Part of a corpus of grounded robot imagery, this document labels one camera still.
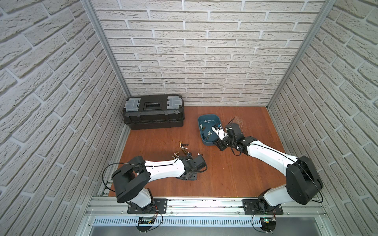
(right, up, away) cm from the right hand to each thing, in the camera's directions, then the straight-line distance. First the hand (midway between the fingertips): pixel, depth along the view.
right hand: (217, 139), depth 88 cm
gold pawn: (-24, -3, +9) cm, 26 cm away
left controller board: (-39, -39, -15) cm, 58 cm away
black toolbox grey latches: (-43, +17, +5) cm, 46 cm away
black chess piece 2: (-21, -5, +9) cm, 23 cm away
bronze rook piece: (-5, -1, +12) cm, 13 cm away
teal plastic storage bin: (-6, +6, +17) cm, 19 cm away
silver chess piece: (-22, -6, +6) cm, 24 cm away
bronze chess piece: (-20, -8, +6) cm, 23 cm away
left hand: (-15, -20, -4) cm, 26 cm away
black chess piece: (-8, 0, +12) cm, 15 cm away
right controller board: (+22, -39, -18) cm, 48 cm away
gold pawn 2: (-25, -9, +4) cm, 27 cm away
